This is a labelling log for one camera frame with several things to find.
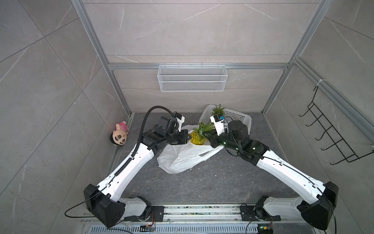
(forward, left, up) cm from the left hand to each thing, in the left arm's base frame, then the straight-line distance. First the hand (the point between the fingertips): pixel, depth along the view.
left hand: (193, 135), depth 71 cm
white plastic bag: (-8, +8, -8) cm, 14 cm away
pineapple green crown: (+26, -18, -9) cm, 33 cm away
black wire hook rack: (-16, -64, +5) cm, 66 cm away
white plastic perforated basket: (+33, -31, -22) cm, 50 cm away
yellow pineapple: (-2, -2, +1) cm, 3 cm away
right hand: (0, -6, +2) cm, 6 cm away
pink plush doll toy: (+15, +50, -20) cm, 56 cm away
